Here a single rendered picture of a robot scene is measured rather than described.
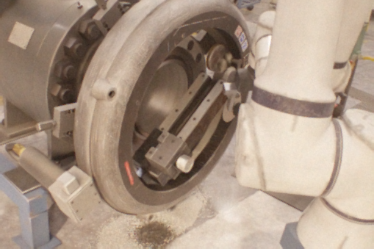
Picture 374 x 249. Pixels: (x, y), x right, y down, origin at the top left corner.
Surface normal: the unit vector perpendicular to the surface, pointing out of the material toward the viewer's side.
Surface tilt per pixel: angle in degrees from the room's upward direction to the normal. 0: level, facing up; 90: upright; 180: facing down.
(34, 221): 90
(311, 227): 68
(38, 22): 50
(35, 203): 90
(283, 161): 80
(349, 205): 90
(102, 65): 60
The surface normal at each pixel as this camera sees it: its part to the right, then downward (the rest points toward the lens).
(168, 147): -0.28, -0.55
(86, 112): -0.57, 0.06
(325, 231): -0.66, -0.17
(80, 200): 0.77, 0.36
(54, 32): -0.41, -0.36
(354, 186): -0.10, 0.46
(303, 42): -0.31, 0.21
